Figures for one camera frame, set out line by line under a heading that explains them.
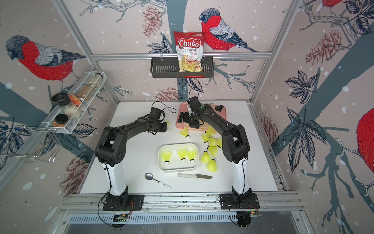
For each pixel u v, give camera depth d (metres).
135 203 0.73
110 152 0.52
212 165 0.86
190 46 0.82
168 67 1.07
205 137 0.95
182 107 1.18
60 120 0.61
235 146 0.53
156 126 0.83
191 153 0.86
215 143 0.95
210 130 0.96
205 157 0.89
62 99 0.64
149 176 0.82
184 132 0.98
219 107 1.11
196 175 0.81
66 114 0.67
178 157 0.90
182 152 0.87
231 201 0.72
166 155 0.86
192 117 0.79
